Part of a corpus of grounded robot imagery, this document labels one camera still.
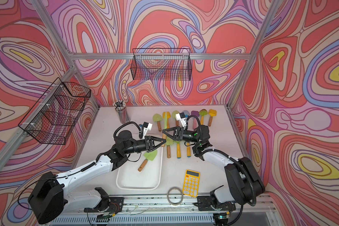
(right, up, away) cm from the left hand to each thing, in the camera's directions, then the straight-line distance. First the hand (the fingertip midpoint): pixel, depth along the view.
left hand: (166, 144), depth 66 cm
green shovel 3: (+2, +1, +3) cm, 4 cm away
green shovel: (-1, +4, +3) cm, 5 cm away
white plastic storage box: (-14, -19, +18) cm, 30 cm away
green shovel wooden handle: (-12, -12, +25) cm, 30 cm away
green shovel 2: (+28, +18, +46) cm, 57 cm away
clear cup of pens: (-33, +21, +30) cm, 49 cm away
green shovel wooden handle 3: (+6, +18, +53) cm, 56 cm away
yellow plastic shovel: (+1, +15, +48) cm, 51 cm away
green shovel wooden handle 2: (-8, +13, +45) cm, 48 cm away
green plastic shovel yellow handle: (+7, -9, +27) cm, 29 cm away
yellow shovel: (+36, +18, +48) cm, 62 cm away
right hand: (-1, +4, +3) cm, 5 cm away
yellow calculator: (+14, -24, +14) cm, 31 cm away
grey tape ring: (+1, -30, +9) cm, 31 cm away
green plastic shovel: (+14, -9, +27) cm, 31 cm away
